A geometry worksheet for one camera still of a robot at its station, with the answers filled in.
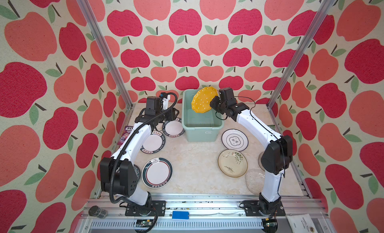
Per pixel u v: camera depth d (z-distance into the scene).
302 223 0.69
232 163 0.91
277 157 0.50
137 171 0.86
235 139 1.01
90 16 0.75
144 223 0.72
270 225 0.73
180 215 0.70
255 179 0.84
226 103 0.68
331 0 0.69
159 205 0.75
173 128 1.09
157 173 0.86
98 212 0.65
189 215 0.74
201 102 0.95
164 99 0.74
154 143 0.99
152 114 0.64
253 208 0.73
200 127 0.84
